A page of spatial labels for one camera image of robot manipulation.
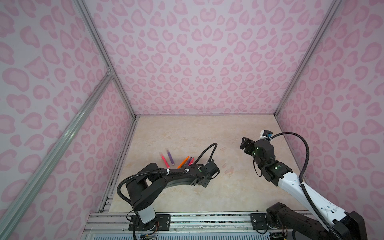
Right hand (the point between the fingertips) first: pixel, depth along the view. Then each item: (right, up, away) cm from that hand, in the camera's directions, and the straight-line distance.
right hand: (248, 139), depth 80 cm
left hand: (-23, -21, +8) cm, 33 cm away
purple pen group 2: (-33, -16, +18) cm, 40 cm away
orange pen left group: (-37, -17, +12) cm, 43 cm away
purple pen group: (-45, -13, +18) cm, 50 cm away
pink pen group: (-46, -17, +13) cm, 51 cm away
